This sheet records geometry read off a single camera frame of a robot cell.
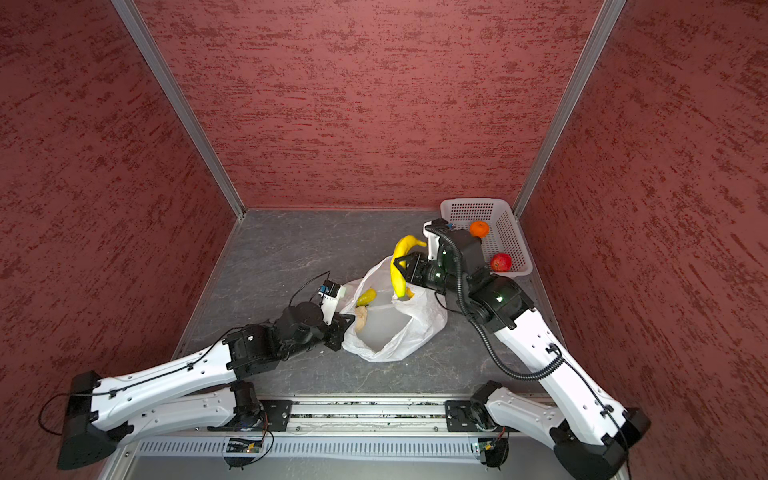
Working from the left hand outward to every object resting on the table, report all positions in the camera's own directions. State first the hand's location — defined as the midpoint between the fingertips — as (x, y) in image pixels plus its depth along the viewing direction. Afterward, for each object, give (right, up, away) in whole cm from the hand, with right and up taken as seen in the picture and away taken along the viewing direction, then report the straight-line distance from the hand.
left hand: (352, 325), depth 73 cm
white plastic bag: (+5, -6, +17) cm, 19 cm away
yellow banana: (+12, +20, -7) cm, 24 cm away
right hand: (+10, +14, -8) cm, 19 cm away
